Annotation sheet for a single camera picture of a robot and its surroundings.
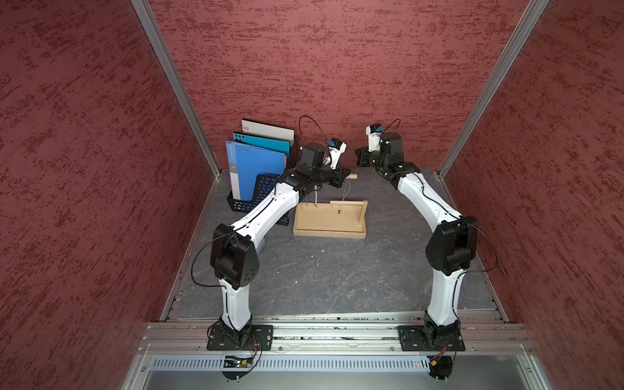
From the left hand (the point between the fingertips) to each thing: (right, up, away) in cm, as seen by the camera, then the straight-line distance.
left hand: (347, 174), depth 81 cm
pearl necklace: (-11, -8, +16) cm, 21 cm away
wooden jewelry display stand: (-2, -17, +18) cm, 25 cm away
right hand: (+4, +9, +9) cm, 13 cm away
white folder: (-31, +20, +18) cm, 41 cm away
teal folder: (-30, +13, +10) cm, 34 cm away
